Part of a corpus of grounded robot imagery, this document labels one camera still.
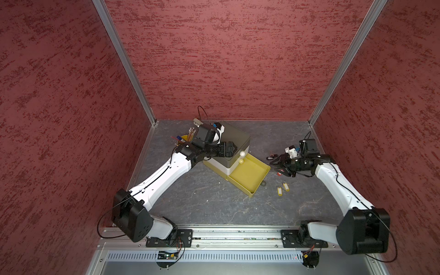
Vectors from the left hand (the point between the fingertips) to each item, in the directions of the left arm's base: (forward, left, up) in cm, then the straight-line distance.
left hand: (227, 151), depth 77 cm
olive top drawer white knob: (+2, -7, -4) cm, 8 cm away
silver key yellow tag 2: (-10, -28, -23) cm, 37 cm away
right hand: (-4, -21, -7) cm, 23 cm away
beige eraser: (+38, +21, -20) cm, 48 cm away
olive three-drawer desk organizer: (+12, -2, -1) cm, 12 cm away
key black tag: (+11, -26, -22) cm, 36 cm away
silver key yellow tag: (-8, -32, -22) cm, 40 cm away
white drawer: (-4, -1, -12) cm, 12 cm away
